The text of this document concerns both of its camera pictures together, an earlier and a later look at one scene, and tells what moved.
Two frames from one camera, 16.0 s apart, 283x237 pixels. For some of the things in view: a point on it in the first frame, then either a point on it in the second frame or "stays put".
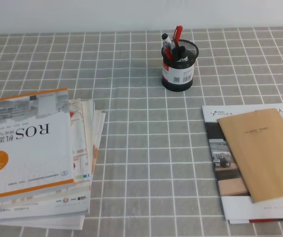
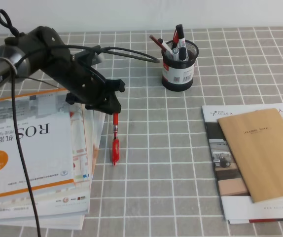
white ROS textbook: (27, 143) stays put
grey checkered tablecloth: (155, 176) stays put
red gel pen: (177, 35) -> (115, 146)
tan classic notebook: (265, 152) stays put
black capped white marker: (166, 42) -> (182, 43)
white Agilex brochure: (239, 207) stays put
